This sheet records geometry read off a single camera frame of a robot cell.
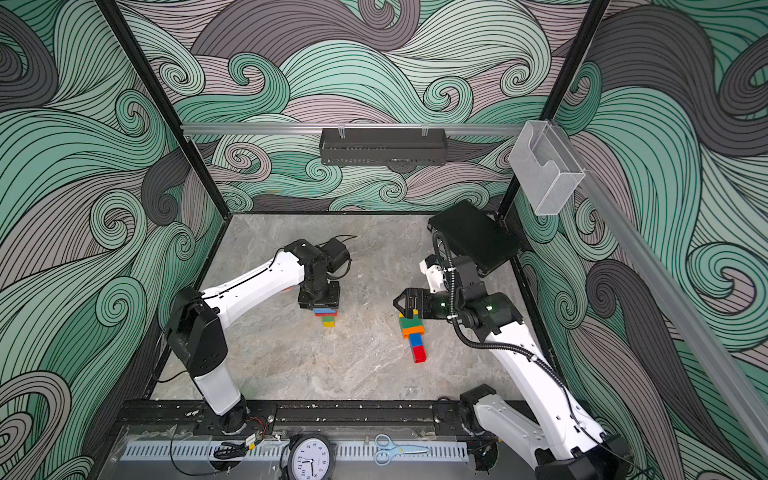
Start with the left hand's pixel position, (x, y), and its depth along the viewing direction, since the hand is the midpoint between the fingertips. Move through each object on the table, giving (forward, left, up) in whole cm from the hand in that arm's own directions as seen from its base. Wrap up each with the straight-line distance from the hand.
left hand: (329, 305), depth 81 cm
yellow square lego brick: (-1, +1, -11) cm, 11 cm away
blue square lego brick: (-6, -25, -11) cm, 28 cm away
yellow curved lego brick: (-10, -22, +16) cm, 29 cm away
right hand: (-4, -21, +9) cm, 23 cm away
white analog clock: (-33, +2, -9) cm, 35 cm away
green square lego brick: (0, +1, -9) cm, 9 cm away
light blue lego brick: (-1, +2, -1) cm, 2 cm away
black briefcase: (+35, -53, -11) cm, 64 cm away
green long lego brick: (0, -24, -10) cm, 26 cm away
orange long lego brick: (-3, -23, -11) cm, 25 cm away
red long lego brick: (-1, +2, -3) cm, 4 cm away
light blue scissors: (-32, -16, -11) cm, 37 cm away
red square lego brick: (-10, -25, -9) cm, 29 cm away
